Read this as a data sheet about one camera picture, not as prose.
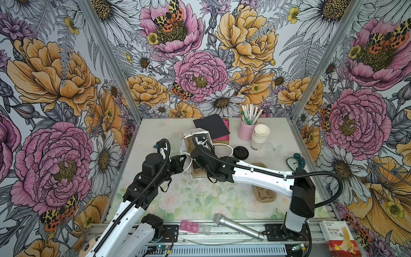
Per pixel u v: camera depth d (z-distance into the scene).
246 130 1.02
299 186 0.50
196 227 0.75
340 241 0.69
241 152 0.89
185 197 0.85
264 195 0.82
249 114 1.05
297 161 0.91
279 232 0.73
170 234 0.74
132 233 0.58
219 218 0.76
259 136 0.91
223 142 1.04
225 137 1.08
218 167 0.56
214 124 1.12
